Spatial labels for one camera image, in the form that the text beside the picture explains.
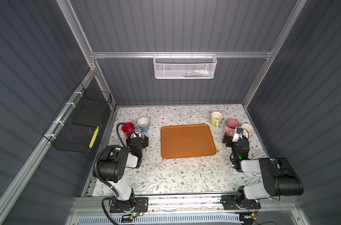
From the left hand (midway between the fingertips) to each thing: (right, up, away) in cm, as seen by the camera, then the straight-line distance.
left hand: (138, 136), depth 95 cm
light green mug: (+55, +12, +5) cm, 57 cm away
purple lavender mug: (0, +2, -10) cm, 11 cm away
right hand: (+65, +2, -5) cm, 65 cm away
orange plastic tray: (+35, -3, +3) cm, 35 cm away
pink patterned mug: (+63, +6, -1) cm, 63 cm away
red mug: (-8, +4, 0) cm, 9 cm away
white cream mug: (+72, +3, -3) cm, 72 cm away
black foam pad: (-24, +14, -16) cm, 32 cm away
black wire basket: (-27, +8, -22) cm, 36 cm away
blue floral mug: (+2, +8, +6) cm, 11 cm away
